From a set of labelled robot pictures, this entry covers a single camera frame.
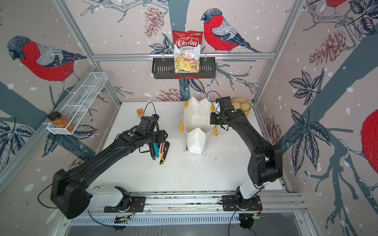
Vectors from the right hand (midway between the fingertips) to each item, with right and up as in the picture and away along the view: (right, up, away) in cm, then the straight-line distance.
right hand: (211, 117), depth 88 cm
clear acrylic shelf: (-75, +8, -11) cm, 76 cm away
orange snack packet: (-53, +4, +25) cm, 59 cm away
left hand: (-26, -8, -7) cm, 28 cm away
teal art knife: (-36, -21, +7) cm, 42 cm away
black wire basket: (-30, +32, +6) cm, 44 cm away
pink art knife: (-32, -19, +6) cm, 38 cm away
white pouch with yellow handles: (-9, -6, +16) cm, 20 cm away
